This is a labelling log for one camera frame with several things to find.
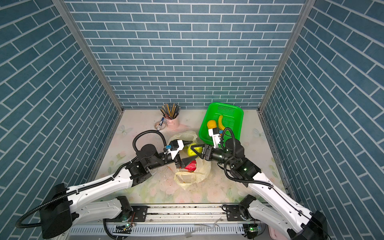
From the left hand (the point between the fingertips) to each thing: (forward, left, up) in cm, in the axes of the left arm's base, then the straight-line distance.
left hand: (193, 150), depth 65 cm
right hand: (+1, +1, 0) cm, 2 cm away
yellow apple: (+33, -13, -23) cm, 42 cm away
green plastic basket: (+44, -30, -28) cm, 60 cm away
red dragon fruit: (+1, +1, -20) cm, 20 cm away
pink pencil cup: (+33, +14, -22) cm, 42 cm away
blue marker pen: (+37, +24, -26) cm, 51 cm away
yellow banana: (+37, -19, -25) cm, 49 cm away
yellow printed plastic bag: (-5, +4, -19) cm, 20 cm away
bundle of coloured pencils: (+41, +16, -18) cm, 48 cm away
